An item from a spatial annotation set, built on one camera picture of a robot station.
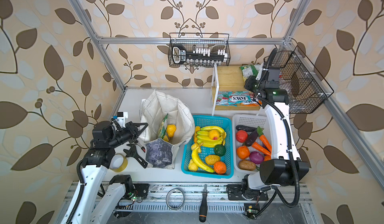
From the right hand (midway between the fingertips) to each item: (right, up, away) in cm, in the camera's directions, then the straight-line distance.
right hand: (249, 82), depth 74 cm
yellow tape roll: (-67, -45, +7) cm, 81 cm away
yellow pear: (-43, -27, +17) cm, 53 cm away
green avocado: (-14, -37, +9) cm, 40 cm away
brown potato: (0, -43, +3) cm, 43 cm away
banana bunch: (-22, -31, +15) cm, 41 cm away
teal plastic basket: (-10, -39, +6) cm, 41 cm away
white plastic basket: (+9, -22, +20) cm, 31 cm away
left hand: (-49, -21, -4) cm, 54 cm away
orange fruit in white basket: (-1, -38, +7) cm, 38 cm away
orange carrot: (+10, -36, +11) cm, 39 cm away
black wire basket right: (+27, -4, -3) cm, 27 cm away
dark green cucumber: (+1, -26, +20) cm, 33 cm away
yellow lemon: (-28, -35, +11) cm, 46 cm away
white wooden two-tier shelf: (-9, +3, +7) cm, 12 cm away
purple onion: (+6, -40, +5) cm, 41 cm away
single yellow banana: (-26, -42, +4) cm, 49 cm away
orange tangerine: (-15, -44, +1) cm, 46 cm away
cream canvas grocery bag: (-45, -35, -2) cm, 57 cm away
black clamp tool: (-57, -45, +10) cm, 73 cm away
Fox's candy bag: (-5, -8, +13) cm, 16 cm away
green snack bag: (-46, -25, +9) cm, 53 cm away
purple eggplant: (+6, -31, +12) cm, 34 cm away
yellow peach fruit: (-17, -29, +13) cm, 36 cm away
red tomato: (0, -30, +13) cm, 33 cm away
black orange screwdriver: (-24, -61, -7) cm, 66 cm away
